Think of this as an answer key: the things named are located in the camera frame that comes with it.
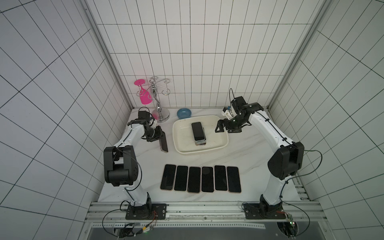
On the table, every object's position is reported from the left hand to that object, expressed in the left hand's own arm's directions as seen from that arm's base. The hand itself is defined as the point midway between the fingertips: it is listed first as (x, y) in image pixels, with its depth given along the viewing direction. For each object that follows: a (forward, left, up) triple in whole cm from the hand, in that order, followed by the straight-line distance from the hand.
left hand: (162, 137), depth 90 cm
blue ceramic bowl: (+28, -12, -7) cm, 31 cm away
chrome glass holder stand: (+27, +7, -8) cm, 29 cm away
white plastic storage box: (+6, -12, -12) cm, 18 cm away
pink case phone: (-23, -20, -8) cm, 31 cm away
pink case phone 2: (-22, -28, -10) cm, 37 cm away
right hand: (0, -33, +8) cm, 34 cm away
